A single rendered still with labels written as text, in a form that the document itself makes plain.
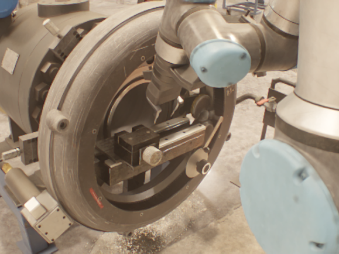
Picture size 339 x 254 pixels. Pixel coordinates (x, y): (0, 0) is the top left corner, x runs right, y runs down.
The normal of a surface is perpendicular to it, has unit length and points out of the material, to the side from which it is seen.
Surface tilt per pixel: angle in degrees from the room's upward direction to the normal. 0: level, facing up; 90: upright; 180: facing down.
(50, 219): 90
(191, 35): 64
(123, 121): 31
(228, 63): 114
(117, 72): 90
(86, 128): 90
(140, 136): 2
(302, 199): 95
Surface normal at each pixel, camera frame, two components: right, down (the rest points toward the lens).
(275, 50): 0.36, 0.24
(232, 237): 0.05, -0.87
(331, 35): -0.74, 0.24
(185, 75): 0.20, -0.60
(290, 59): 0.35, 0.74
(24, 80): -0.65, -0.04
